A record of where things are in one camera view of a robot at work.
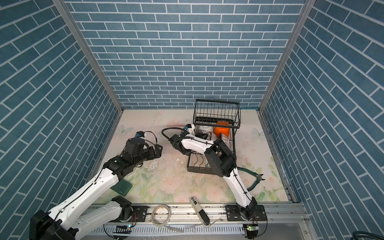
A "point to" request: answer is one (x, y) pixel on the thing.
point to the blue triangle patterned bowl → (225, 139)
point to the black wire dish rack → (216, 114)
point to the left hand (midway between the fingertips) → (156, 148)
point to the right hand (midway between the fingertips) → (205, 136)
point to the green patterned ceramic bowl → (207, 129)
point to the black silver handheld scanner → (201, 214)
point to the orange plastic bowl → (224, 130)
